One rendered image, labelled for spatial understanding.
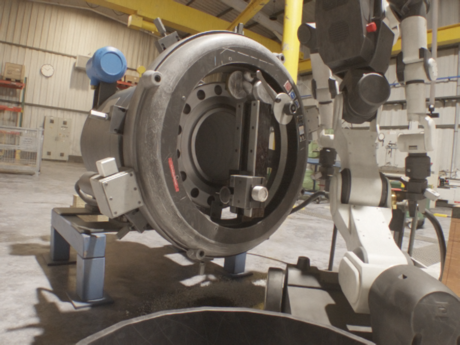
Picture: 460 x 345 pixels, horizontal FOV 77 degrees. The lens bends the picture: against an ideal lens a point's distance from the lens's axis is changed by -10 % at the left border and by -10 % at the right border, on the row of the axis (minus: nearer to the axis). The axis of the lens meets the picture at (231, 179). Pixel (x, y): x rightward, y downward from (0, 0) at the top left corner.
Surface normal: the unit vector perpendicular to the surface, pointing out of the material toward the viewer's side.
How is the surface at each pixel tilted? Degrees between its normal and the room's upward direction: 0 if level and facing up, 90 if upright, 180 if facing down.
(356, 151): 57
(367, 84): 84
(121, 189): 90
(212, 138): 110
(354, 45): 101
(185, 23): 90
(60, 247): 90
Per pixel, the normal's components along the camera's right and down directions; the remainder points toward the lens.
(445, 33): -0.81, -0.06
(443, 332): -0.07, -0.17
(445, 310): -0.01, -0.40
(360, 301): -0.14, 0.25
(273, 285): -0.05, -0.64
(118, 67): 0.66, 0.10
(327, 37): -0.76, 0.14
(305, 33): -0.82, 0.34
